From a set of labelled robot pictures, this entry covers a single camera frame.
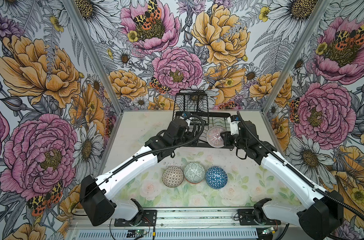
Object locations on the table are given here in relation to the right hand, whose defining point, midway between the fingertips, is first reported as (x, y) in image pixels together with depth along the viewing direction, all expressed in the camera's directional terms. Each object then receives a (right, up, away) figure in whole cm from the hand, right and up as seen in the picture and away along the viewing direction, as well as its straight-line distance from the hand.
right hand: (222, 138), depth 80 cm
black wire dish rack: (-13, +24, +43) cm, 51 cm away
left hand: (-17, +2, -4) cm, 18 cm away
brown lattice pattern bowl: (-27, -23, +7) cm, 36 cm away
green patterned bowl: (-15, -21, +7) cm, 26 cm away
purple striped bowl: (-5, +1, 0) cm, 5 cm away
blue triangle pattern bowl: (-2, -22, +5) cm, 23 cm away
